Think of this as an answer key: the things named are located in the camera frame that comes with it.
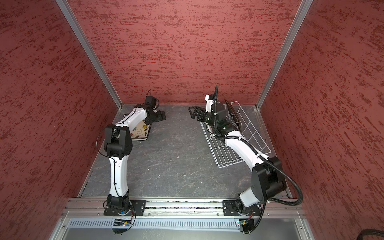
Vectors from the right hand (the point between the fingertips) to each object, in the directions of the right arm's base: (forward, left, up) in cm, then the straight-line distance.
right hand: (193, 111), depth 80 cm
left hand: (+11, +24, -21) cm, 34 cm away
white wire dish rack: (-13, -18, -26) cm, 34 cm away
